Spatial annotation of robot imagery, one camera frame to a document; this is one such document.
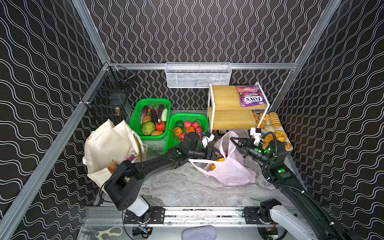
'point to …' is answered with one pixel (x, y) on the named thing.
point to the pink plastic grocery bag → (231, 170)
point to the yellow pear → (213, 166)
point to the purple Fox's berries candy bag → (251, 95)
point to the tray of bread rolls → (272, 128)
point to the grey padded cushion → (201, 232)
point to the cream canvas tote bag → (108, 143)
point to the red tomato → (160, 126)
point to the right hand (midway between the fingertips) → (230, 139)
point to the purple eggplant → (154, 115)
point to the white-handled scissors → (115, 231)
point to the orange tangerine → (190, 129)
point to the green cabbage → (148, 127)
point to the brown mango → (156, 133)
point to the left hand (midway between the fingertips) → (226, 159)
